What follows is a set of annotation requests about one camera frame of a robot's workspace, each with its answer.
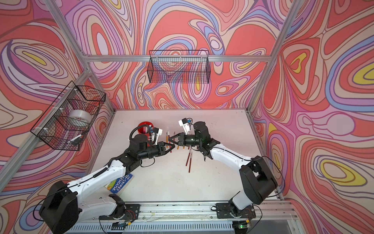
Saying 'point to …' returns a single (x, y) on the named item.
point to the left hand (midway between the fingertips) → (176, 147)
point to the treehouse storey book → (118, 186)
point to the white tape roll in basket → (81, 117)
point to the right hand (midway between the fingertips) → (169, 143)
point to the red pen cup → (145, 127)
